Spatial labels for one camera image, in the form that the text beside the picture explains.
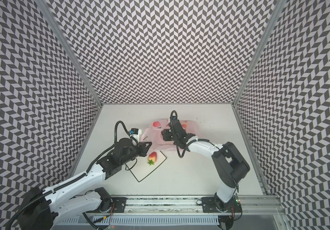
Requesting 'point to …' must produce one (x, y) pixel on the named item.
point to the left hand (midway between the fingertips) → (152, 144)
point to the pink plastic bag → (153, 134)
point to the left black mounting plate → (118, 205)
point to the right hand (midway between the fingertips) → (164, 136)
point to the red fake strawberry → (152, 157)
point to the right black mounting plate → (208, 205)
